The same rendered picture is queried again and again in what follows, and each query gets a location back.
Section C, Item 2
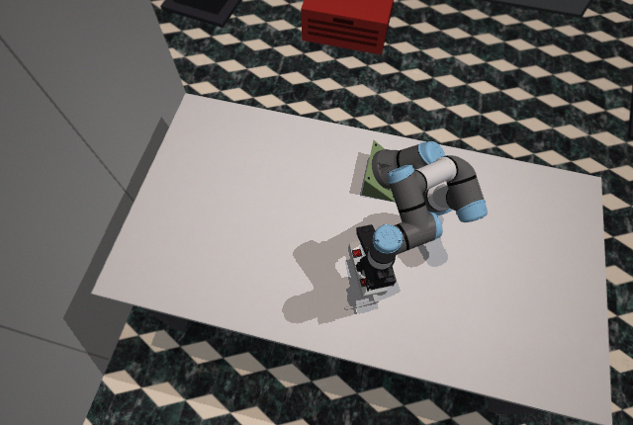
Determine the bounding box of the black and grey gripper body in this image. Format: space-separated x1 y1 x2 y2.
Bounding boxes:
360 247 397 292

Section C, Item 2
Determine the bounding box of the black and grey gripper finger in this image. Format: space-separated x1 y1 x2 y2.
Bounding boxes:
356 262 366 278

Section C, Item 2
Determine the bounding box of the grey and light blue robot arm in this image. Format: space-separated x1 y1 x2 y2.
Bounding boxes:
356 141 488 269

